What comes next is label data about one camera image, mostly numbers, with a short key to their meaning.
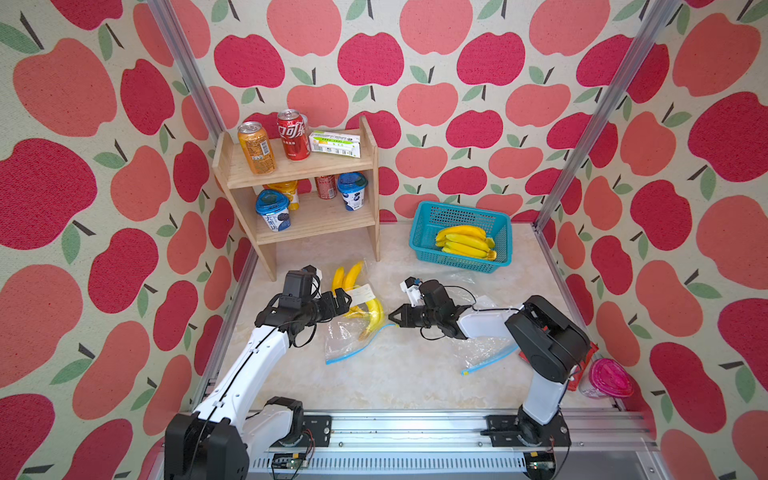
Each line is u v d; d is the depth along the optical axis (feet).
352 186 2.97
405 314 2.68
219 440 1.26
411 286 2.82
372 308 2.90
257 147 2.20
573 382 2.60
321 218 3.07
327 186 3.13
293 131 2.31
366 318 2.96
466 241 3.34
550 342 1.62
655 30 2.33
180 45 2.43
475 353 2.82
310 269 2.48
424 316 2.63
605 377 2.41
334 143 2.51
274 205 2.73
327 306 2.40
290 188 2.93
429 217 3.84
